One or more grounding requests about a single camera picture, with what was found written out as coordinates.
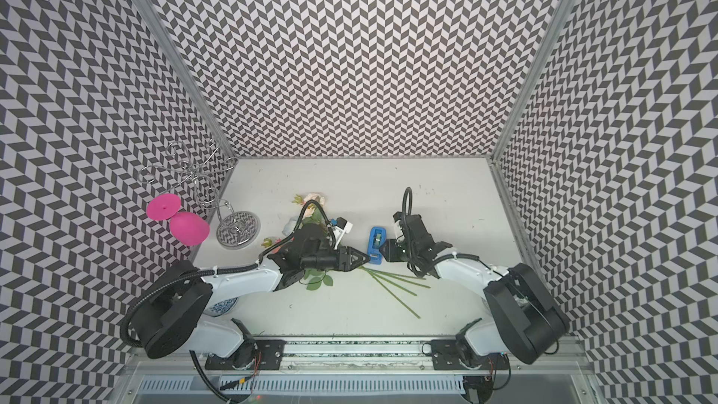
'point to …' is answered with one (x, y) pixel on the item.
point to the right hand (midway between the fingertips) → (384, 253)
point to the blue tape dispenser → (377, 237)
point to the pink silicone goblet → (188, 228)
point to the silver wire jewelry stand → (203, 164)
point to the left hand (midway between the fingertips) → (365, 262)
